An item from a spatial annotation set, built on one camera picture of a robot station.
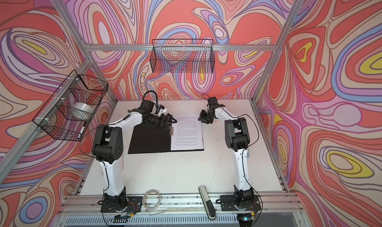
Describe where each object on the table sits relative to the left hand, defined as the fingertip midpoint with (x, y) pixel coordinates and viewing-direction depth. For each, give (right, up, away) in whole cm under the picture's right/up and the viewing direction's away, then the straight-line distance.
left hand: (173, 123), depth 92 cm
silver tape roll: (-44, +10, -18) cm, 48 cm away
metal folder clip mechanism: (-3, -6, +7) cm, 10 cm away
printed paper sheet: (+8, -7, +8) cm, 14 cm away
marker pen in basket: (-43, -2, -19) cm, 47 cm away
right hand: (+18, 0, +14) cm, 23 cm away
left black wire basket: (-52, +6, -17) cm, 56 cm away
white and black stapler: (+19, -38, -20) cm, 47 cm away
